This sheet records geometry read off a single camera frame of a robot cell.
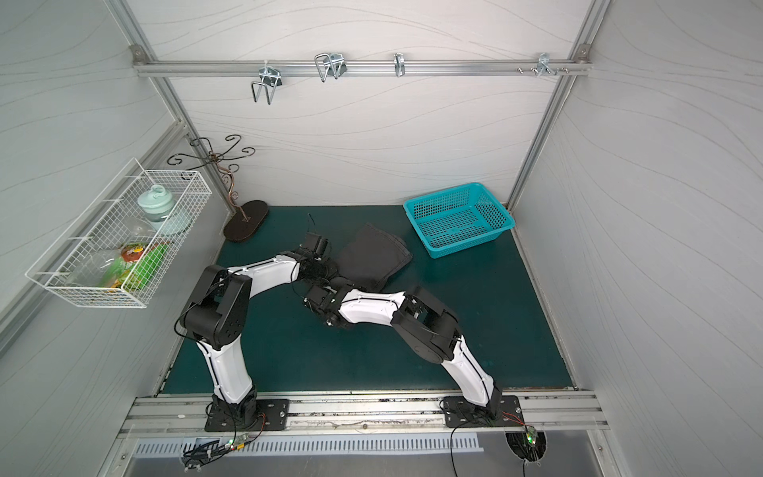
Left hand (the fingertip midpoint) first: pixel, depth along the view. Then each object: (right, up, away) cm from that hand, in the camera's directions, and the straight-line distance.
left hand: (337, 274), depth 98 cm
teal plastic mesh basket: (+46, +20, +20) cm, 54 cm away
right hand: (+8, -5, -6) cm, 11 cm away
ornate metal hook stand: (-37, +38, -7) cm, 53 cm away
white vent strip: (+4, -37, -28) cm, 47 cm away
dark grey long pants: (+11, +5, +3) cm, 13 cm away
